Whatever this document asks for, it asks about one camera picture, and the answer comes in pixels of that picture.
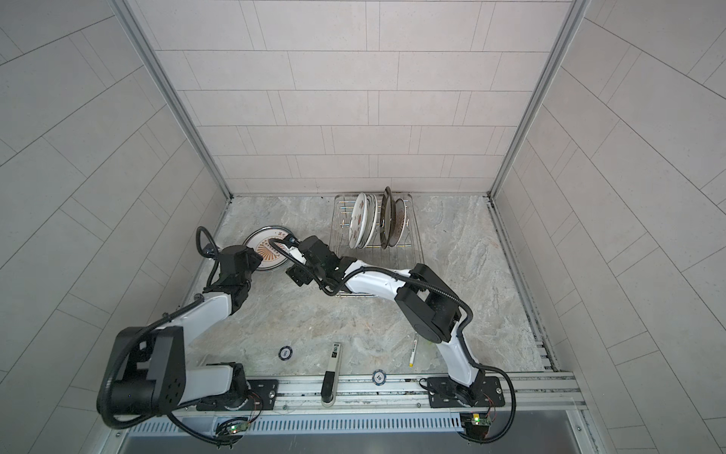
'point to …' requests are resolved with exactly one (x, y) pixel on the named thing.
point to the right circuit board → (475, 424)
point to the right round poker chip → (379, 377)
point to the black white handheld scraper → (330, 379)
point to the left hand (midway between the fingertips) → (256, 248)
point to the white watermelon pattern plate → (358, 220)
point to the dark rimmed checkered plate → (388, 218)
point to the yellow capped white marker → (411, 360)
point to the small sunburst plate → (398, 224)
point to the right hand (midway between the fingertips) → (296, 261)
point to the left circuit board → (229, 430)
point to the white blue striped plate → (371, 218)
